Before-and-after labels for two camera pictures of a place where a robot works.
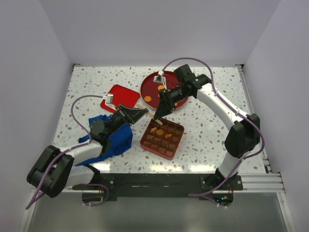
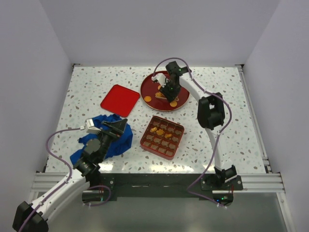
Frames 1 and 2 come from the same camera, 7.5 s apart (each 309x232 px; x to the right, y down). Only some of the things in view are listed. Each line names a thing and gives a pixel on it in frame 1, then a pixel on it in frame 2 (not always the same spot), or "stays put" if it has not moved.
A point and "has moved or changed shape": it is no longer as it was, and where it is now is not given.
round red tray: [150, 89] stays put
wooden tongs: [139, 105] has moved or changed shape
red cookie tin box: [162, 140] stays put
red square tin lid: [121, 95] stays put
